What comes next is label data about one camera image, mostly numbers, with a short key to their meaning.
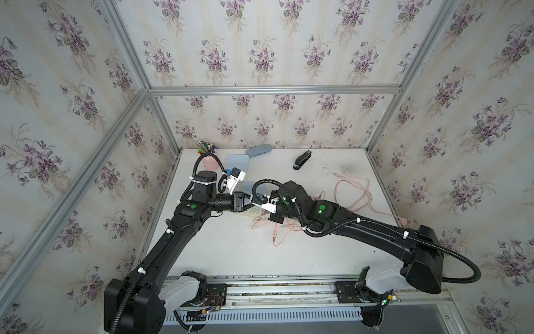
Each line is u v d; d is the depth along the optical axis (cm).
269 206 62
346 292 73
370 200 98
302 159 111
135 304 37
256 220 88
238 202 64
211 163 105
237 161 115
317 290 75
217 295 72
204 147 105
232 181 67
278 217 65
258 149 117
